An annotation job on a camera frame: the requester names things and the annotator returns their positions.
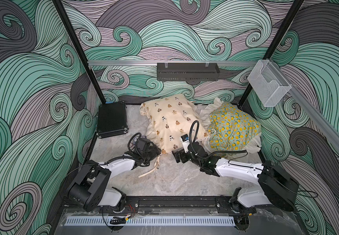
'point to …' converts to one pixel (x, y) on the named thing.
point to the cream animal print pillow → (167, 118)
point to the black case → (112, 120)
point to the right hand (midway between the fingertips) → (177, 149)
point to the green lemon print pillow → (228, 129)
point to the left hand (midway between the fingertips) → (158, 151)
